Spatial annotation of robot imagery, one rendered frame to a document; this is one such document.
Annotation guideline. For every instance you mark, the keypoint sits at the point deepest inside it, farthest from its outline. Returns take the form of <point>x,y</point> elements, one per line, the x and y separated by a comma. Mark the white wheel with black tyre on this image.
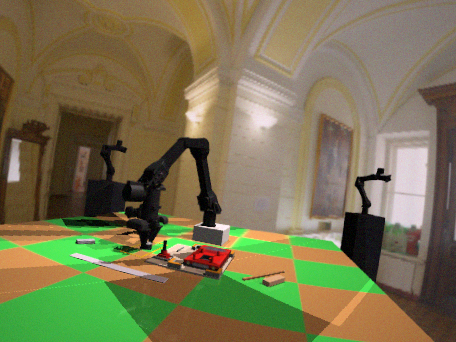
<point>148,246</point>

